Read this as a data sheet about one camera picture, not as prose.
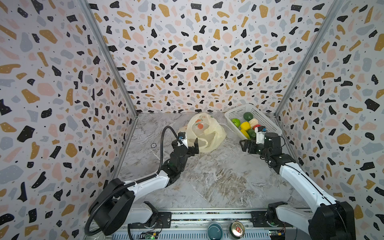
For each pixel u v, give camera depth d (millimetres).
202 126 1121
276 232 715
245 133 1036
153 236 706
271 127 1042
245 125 1082
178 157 606
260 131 735
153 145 1030
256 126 1082
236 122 1094
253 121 1097
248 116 1132
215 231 712
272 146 625
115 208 410
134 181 467
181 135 690
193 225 731
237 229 626
